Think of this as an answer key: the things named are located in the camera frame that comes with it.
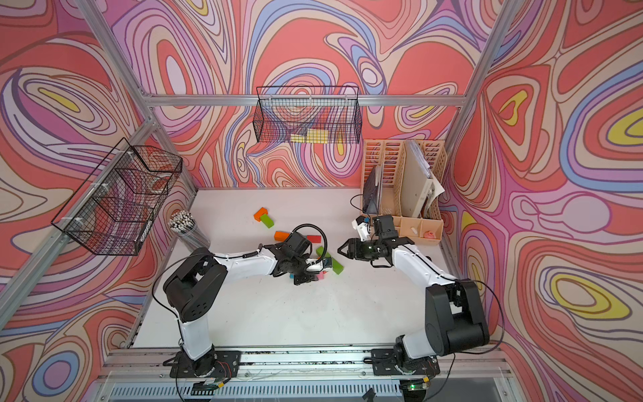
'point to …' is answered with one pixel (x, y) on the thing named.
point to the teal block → (291, 275)
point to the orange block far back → (259, 213)
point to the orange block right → (328, 269)
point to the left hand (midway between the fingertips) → (318, 273)
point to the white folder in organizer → (419, 187)
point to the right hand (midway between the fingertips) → (345, 257)
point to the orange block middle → (281, 236)
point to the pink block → (321, 275)
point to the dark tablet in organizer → (371, 193)
